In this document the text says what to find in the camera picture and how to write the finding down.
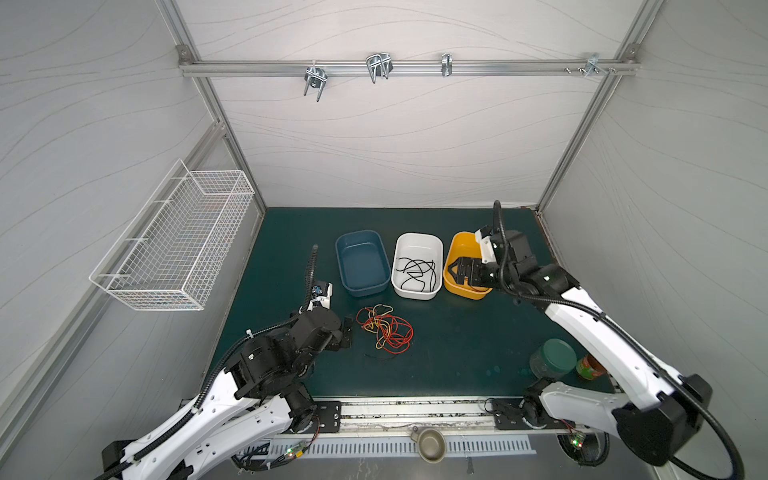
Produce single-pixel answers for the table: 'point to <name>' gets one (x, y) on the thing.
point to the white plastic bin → (418, 246)
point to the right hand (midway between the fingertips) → (468, 260)
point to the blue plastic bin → (363, 262)
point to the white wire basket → (176, 247)
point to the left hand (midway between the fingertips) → (340, 312)
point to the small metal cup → (431, 444)
